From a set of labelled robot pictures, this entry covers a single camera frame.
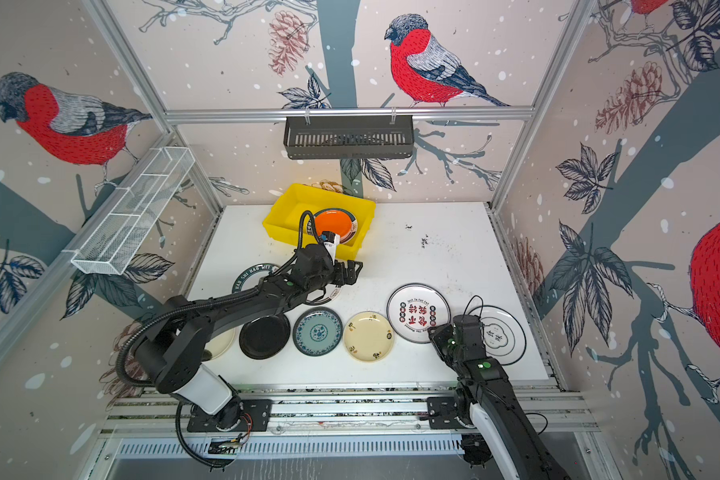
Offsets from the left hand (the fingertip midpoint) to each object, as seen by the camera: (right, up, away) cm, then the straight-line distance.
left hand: (351, 263), depth 85 cm
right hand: (+22, -21, 0) cm, 30 cm away
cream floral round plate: (+5, -22, 0) cm, 22 cm away
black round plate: (-26, -22, 0) cm, 33 cm away
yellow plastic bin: (-26, +21, +30) cm, 45 cm away
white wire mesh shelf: (-58, +12, -9) cm, 60 cm away
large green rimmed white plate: (-1, +8, +22) cm, 23 cm away
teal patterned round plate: (-11, -21, +2) cm, 23 cm away
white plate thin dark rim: (+46, -21, +1) cm, 50 cm away
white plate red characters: (+20, -15, +7) cm, 26 cm away
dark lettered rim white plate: (-36, -7, +15) cm, 39 cm away
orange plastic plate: (-7, +14, +28) cm, 32 cm away
